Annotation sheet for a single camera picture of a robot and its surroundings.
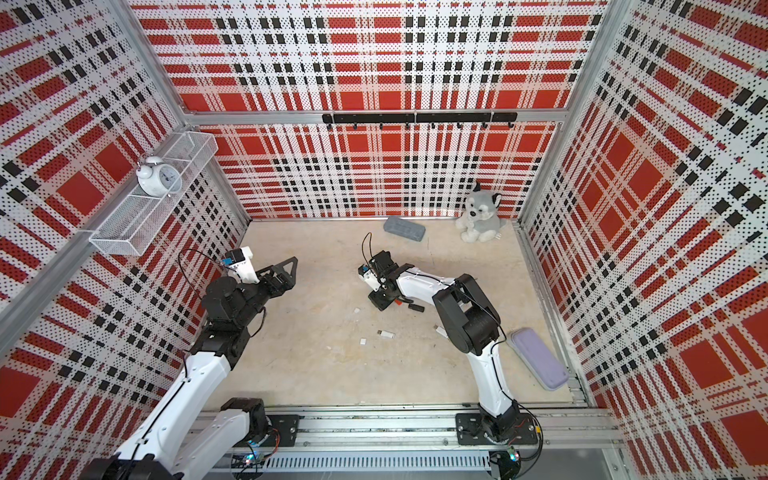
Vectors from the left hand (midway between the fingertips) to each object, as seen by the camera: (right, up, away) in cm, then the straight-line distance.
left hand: (292, 262), depth 78 cm
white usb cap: (+15, -16, +18) cm, 28 cm away
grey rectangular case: (+30, +12, +37) cm, 49 cm away
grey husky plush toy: (+58, +14, +27) cm, 65 cm away
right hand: (+23, -12, +20) cm, 33 cm away
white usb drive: (+41, -22, +13) cm, 49 cm away
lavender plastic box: (+68, -28, +4) cm, 73 cm away
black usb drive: (+34, -15, +18) cm, 41 cm away
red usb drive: (+28, -14, +18) cm, 36 cm away
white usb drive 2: (+25, -23, +13) cm, 36 cm away
